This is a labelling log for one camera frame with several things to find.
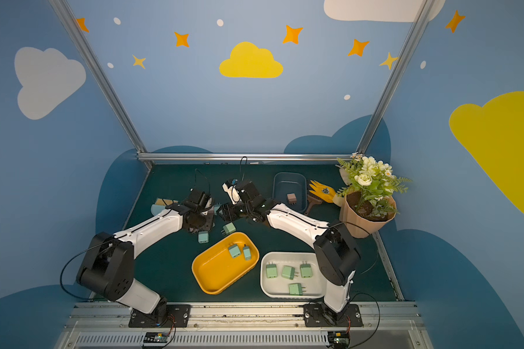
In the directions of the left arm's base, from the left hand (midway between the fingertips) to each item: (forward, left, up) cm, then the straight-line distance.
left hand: (207, 219), depth 92 cm
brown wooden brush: (+15, -48, -5) cm, 51 cm away
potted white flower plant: (+3, -64, +16) cm, 66 cm away
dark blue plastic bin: (+25, -38, -9) cm, 47 cm away
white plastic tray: (-25, -31, -6) cm, 40 cm away
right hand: (0, -9, +10) cm, 14 cm away
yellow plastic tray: (-19, -5, -7) cm, 21 cm away
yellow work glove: (+20, -54, -4) cm, 58 cm away
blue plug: (-13, -18, -3) cm, 22 cm away
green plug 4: (-19, -42, -5) cm, 46 cm away
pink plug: (+15, -38, -4) cm, 41 cm away
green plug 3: (-19, -28, -5) cm, 35 cm away
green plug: (-26, -37, -5) cm, 45 cm away
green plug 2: (-20, -35, -4) cm, 40 cm away
